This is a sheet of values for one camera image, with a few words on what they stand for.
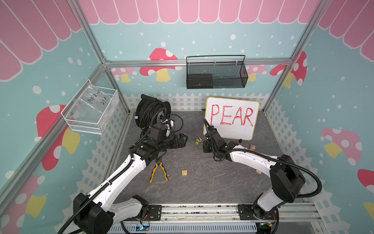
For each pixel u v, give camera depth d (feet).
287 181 1.46
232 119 3.18
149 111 2.93
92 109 2.37
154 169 2.92
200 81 2.98
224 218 2.42
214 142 2.20
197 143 3.26
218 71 3.10
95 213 1.23
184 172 2.86
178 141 2.23
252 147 3.21
